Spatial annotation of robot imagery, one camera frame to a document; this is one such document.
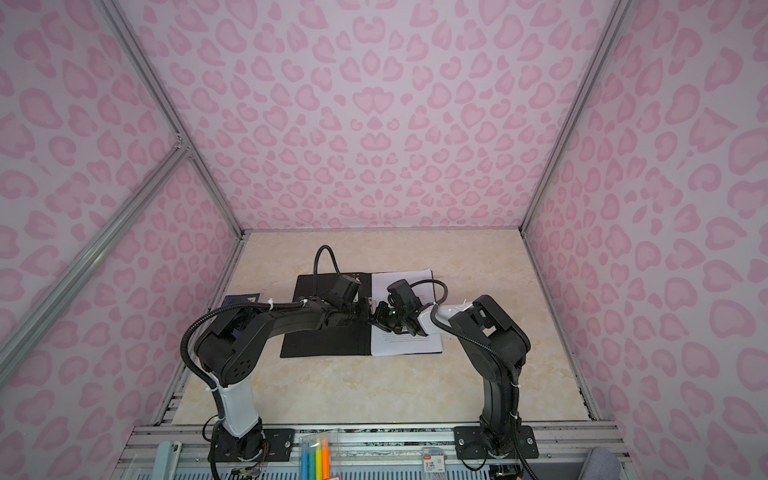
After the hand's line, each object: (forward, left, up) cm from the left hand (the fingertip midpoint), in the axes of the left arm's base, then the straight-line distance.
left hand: (374, 311), depth 96 cm
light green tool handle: (-39, +46, +4) cm, 61 cm away
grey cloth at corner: (-42, -53, +2) cm, 68 cm away
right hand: (-4, +1, +3) cm, 5 cm away
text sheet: (-10, -4, -1) cm, 11 cm away
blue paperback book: (+6, +48, -1) cm, 48 cm away
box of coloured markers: (-39, +13, +1) cm, 41 cm away
